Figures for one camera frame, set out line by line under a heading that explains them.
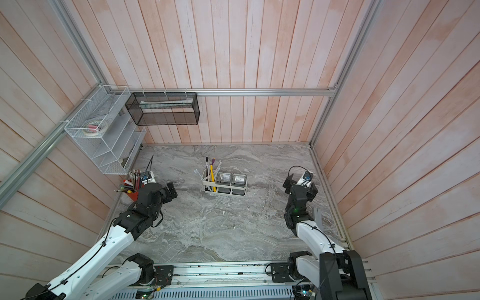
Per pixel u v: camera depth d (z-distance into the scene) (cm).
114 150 78
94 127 74
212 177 90
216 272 76
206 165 86
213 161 90
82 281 42
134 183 86
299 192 62
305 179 70
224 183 95
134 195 90
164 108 103
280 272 73
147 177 66
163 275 73
